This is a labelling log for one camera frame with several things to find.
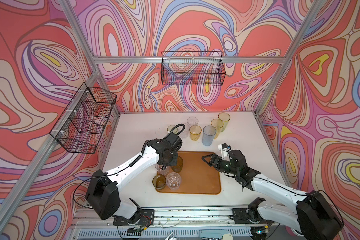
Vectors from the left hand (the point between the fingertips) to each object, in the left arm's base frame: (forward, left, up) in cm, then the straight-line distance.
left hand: (174, 161), depth 81 cm
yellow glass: (+26, -14, -7) cm, 30 cm away
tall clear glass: (+25, -6, -8) cm, 27 cm away
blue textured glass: (+18, -21, -1) cm, 28 cm away
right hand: (0, -18, -2) cm, 18 cm away
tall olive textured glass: (-3, -2, -2) cm, 4 cm away
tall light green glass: (+31, -34, +2) cm, 46 cm away
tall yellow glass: (+29, -29, -3) cm, 41 cm away
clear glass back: (-7, +1, -11) cm, 13 cm away
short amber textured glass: (-8, +9, -9) cm, 15 cm away
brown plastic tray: (-5, -14, -10) cm, 17 cm away
